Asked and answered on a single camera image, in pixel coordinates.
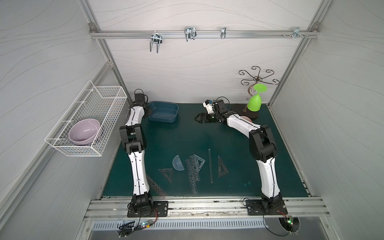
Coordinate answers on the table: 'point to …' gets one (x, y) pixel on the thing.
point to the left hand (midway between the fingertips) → (148, 111)
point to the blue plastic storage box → (164, 111)
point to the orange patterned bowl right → (246, 118)
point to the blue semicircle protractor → (177, 164)
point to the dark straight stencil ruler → (154, 187)
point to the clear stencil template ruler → (193, 173)
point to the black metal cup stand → (242, 110)
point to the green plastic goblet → (255, 103)
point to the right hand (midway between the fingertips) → (199, 116)
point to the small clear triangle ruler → (168, 173)
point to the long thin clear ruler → (210, 165)
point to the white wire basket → (103, 103)
